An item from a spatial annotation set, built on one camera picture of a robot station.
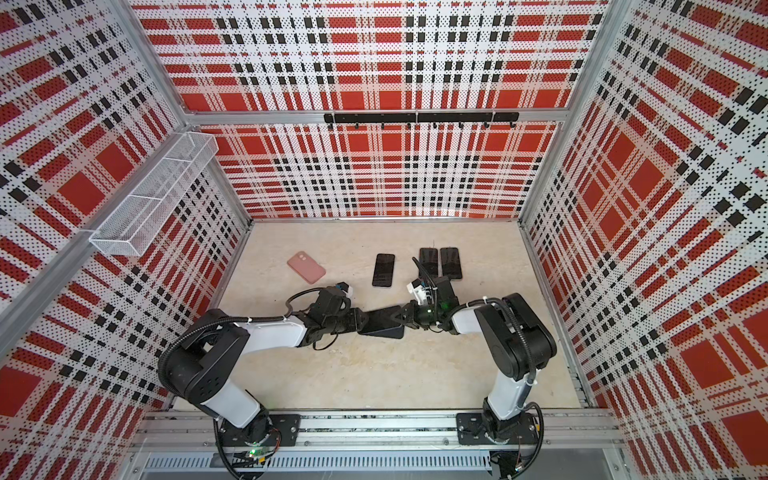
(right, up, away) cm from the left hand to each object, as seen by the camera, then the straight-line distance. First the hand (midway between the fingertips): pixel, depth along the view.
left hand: (366, 324), depth 91 cm
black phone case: (+8, -2, -3) cm, 9 cm away
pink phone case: (-24, +17, +17) cm, 34 cm away
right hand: (+9, +2, -3) cm, 9 cm away
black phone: (+4, +1, +5) cm, 6 cm away
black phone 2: (+4, +16, +15) cm, 22 cm away
